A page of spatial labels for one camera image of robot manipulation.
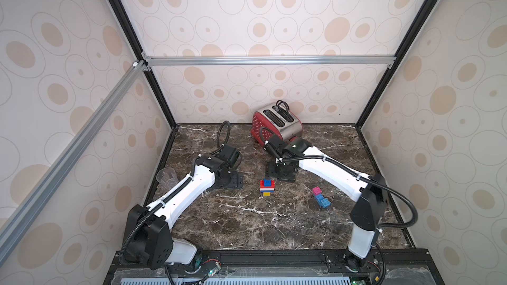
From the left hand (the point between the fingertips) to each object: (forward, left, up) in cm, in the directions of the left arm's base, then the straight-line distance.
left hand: (236, 183), depth 81 cm
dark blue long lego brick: (+1, -13, -9) cm, 16 cm away
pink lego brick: (+1, -36, -9) cm, 37 cm away
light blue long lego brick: (-2, -37, -10) cm, 38 cm away
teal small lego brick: (-4, -39, -9) cm, 40 cm away
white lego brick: (-1, -13, -5) cm, 14 cm away
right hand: (+3, -18, +1) cm, 18 cm away
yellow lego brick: (+1, -13, -13) cm, 18 cm away
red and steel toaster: (+33, -18, +4) cm, 38 cm away
